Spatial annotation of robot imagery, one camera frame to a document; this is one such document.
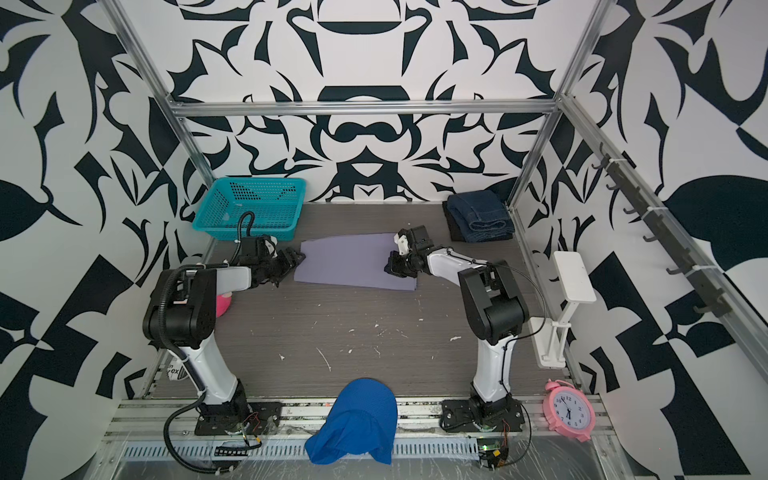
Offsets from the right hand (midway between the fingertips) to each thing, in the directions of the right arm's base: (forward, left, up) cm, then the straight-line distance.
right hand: (386, 264), depth 96 cm
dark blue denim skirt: (+18, -33, +2) cm, 37 cm away
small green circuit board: (-48, -24, -7) cm, 54 cm away
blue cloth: (-42, +6, 0) cm, 43 cm away
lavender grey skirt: (-1, +10, +5) cm, 11 cm away
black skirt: (+20, -25, -5) cm, 32 cm away
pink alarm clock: (-40, -44, -4) cm, 59 cm away
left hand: (+5, +28, 0) cm, 29 cm away
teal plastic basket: (+31, +43, -3) cm, 53 cm away
